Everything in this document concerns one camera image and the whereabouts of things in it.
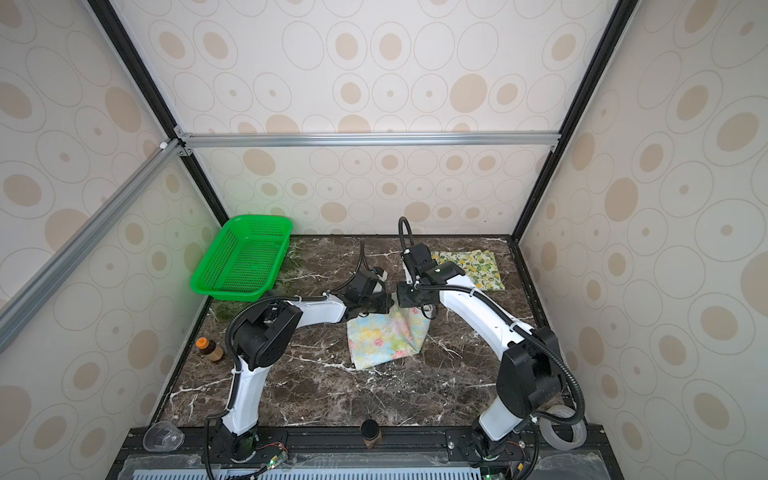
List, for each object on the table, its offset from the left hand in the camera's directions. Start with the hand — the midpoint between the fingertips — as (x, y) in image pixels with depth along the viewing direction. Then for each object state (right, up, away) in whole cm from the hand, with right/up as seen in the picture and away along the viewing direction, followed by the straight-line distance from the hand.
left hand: (403, 297), depth 96 cm
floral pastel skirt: (-8, -12, -5) cm, 16 cm away
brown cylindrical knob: (-8, -28, -29) cm, 41 cm away
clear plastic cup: (-61, -33, -22) cm, 73 cm away
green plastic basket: (-60, +12, +17) cm, 63 cm away
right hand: (0, +1, -11) cm, 11 cm away
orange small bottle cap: (-56, -11, -15) cm, 59 cm away
